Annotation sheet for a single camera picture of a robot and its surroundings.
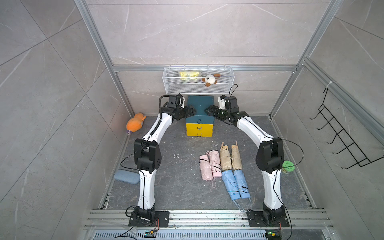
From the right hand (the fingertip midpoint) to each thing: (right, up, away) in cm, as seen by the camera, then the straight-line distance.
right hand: (209, 111), depth 94 cm
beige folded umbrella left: (+10, -29, -2) cm, 31 cm away
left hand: (-11, +1, 0) cm, 11 cm away
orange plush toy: (-53, -8, +12) cm, 55 cm away
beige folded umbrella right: (+17, -31, -2) cm, 35 cm away
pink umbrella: (-3, -35, -6) cm, 35 cm away
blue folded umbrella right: (+18, -43, -13) cm, 48 cm away
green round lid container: (+46, -32, -6) cm, 56 cm away
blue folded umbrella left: (+10, -40, -11) cm, 43 cm away
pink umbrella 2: (+3, -31, -4) cm, 31 cm away
